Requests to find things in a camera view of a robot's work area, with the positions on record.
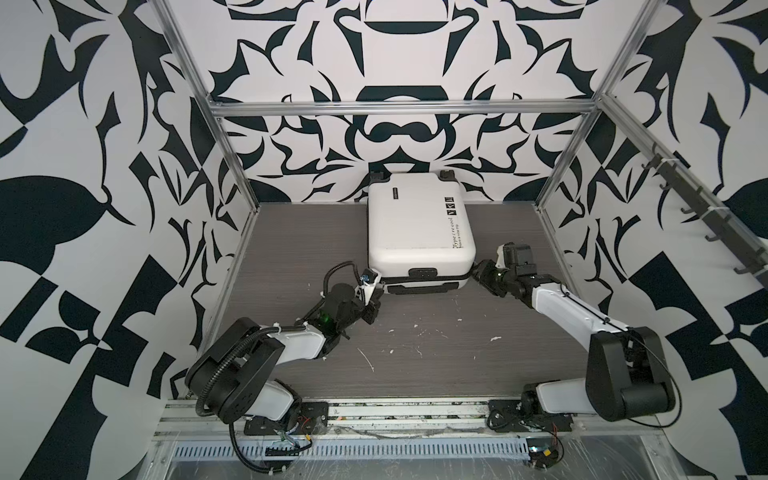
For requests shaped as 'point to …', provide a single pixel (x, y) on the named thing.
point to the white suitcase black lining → (420, 236)
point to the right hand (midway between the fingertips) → (474, 269)
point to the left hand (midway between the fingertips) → (384, 285)
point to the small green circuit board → (542, 451)
